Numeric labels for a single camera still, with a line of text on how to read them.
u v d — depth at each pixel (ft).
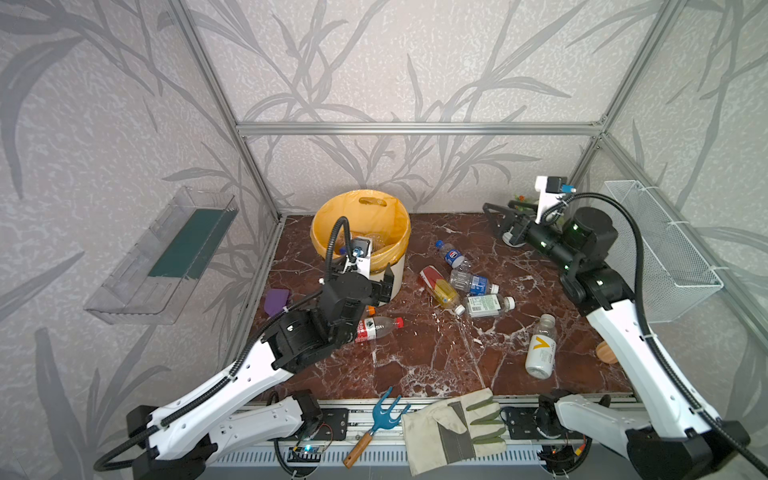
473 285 3.08
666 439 1.27
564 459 2.31
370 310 2.98
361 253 1.69
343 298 1.40
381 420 2.45
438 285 3.05
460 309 2.98
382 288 1.94
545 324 2.92
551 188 1.79
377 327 2.78
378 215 3.01
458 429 2.37
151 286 2.08
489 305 2.99
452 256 3.34
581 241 1.57
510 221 1.83
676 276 1.96
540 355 2.60
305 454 2.36
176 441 1.24
